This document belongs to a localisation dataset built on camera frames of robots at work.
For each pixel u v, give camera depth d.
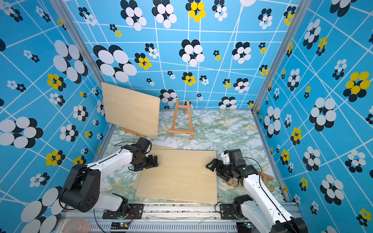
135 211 0.74
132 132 0.99
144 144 0.77
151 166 0.79
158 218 0.72
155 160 0.81
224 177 0.73
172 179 0.81
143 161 0.75
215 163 0.72
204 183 0.80
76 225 0.66
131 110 0.91
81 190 0.43
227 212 0.73
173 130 1.02
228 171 0.68
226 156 0.77
